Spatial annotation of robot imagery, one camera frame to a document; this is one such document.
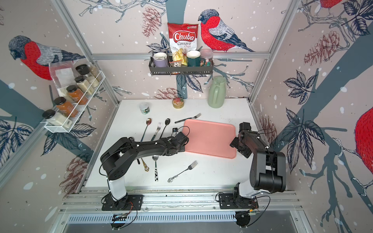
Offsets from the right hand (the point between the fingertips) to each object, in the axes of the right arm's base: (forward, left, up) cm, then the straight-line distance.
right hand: (238, 146), depth 92 cm
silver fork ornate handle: (-13, +31, -2) cm, 33 cm away
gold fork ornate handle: (-16, +57, -2) cm, 59 cm away
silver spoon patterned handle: (-9, +53, 0) cm, 54 cm away
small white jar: (+29, +69, +4) cm, 74 cm away
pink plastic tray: (+7, +18, -3) cm, 19 cm away
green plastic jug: (+32, +14, +17) cm, 39 cm away
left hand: (+1, +36, 0) cm, 36 cm away
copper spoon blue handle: (+18, +64, -1) cm, 66 cm away
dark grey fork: (+25, +28, -1) cm, 38 cm away
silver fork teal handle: (+14, +55, -1) cm, 57 cm away
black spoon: (+19, +50, -1) cm, 53 cm away
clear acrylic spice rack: (+30, +90, +32) cm, 99 cm away
